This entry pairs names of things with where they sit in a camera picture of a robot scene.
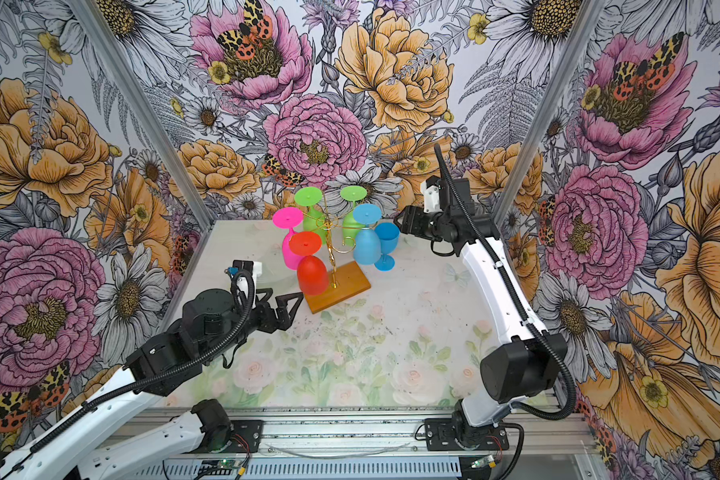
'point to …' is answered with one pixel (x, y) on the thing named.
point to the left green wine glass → (313, 219)
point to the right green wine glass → (350, 227)
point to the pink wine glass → (290, 218)
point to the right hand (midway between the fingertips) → (404, 229)
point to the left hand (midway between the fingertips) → (286, 303)
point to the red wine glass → (312, 274)
